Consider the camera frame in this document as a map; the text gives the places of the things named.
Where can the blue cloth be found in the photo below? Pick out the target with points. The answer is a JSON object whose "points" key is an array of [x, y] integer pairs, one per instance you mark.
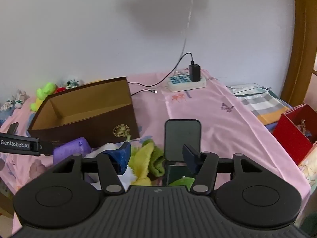
{"points": [[3, 116]]}

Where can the pink bed sheet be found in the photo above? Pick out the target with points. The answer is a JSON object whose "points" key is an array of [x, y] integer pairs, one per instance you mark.
{"points": [[223, 133]]}

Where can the plain cardboard carton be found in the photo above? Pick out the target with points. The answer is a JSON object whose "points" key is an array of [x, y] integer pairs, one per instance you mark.
{"points": [[6, 203]]}

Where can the cream printed cloth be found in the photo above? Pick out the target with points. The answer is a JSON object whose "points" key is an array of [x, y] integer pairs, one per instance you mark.
{"points": [[309, 168]]}

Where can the red box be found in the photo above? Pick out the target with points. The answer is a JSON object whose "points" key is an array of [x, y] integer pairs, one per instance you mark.
{"points": [[289, 133]]}

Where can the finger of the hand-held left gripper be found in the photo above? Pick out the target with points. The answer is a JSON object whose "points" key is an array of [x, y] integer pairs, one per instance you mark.
{"points": [[46, 148]]}

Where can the yellow plush cloth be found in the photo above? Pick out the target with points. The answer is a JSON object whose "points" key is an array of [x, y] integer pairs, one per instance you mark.
{"points": [[143, 158]]}

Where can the white power strip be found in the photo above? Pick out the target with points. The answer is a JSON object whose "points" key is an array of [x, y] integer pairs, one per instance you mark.
{"points": [[185, 86]]}

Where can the bright green plush toy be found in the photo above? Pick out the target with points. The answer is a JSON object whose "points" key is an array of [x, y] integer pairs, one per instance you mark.
{"points": [[182, 181]]}

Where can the small beige doll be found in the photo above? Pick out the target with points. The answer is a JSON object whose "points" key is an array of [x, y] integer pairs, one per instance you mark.
{"points": [[21, 96], [7, 105]]}

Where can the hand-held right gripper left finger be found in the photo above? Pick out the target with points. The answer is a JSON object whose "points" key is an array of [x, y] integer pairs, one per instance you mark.
{"points": [[125, 151]]}

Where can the black charger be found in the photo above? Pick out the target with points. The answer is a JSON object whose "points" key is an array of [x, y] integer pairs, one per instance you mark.
{"points": [[195, 73]]}

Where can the green and yellow frog plush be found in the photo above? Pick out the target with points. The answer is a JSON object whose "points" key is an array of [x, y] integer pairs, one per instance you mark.
{"points": [[45, 90]]}

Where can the small trinket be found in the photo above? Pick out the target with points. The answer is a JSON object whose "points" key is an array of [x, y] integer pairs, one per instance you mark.
{"points": [[303, 127]]}

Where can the small panda plush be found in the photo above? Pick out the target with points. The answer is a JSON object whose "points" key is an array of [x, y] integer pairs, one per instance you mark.
{"points": [[71, 83]]}

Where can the brown cardboard box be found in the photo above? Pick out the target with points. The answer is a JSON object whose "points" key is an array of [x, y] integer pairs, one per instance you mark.
{"points": [[99, 129]]}

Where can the folded plaid cloth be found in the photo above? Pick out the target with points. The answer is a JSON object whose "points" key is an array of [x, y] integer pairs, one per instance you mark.
{"points": [[262, 104]]}

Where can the white plush toy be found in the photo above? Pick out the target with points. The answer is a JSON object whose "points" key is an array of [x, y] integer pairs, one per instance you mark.
{"points": [[128, 176]]}

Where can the wooden bed frame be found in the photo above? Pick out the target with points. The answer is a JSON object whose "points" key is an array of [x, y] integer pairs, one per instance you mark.
{"points": [[301, 42]]}

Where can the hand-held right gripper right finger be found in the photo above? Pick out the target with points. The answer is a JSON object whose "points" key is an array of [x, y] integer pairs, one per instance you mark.
{"points": [[190, 156]]}

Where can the red plush toy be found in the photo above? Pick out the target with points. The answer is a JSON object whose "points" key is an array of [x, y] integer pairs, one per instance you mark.
{"points": [[60, 89]]}

